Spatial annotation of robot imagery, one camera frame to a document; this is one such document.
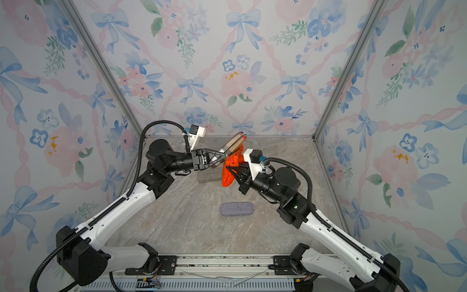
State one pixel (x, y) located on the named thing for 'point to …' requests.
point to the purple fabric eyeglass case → (236, 208)
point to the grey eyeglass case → (213, 174)
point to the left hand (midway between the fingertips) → (224, 157)
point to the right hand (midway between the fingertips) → (230, 164)
